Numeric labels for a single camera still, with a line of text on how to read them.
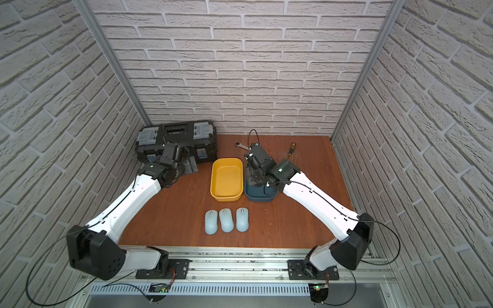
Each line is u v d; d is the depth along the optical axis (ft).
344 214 1.38
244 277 2.40
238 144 3.82
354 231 1.30
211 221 2.77
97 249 1.29
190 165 2.43
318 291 2.29
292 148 3.73
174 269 2.38
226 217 2.79
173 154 2.00
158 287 2.34
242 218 2.80
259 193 2.97
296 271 2.42
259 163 1.73
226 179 3.22
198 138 3.18
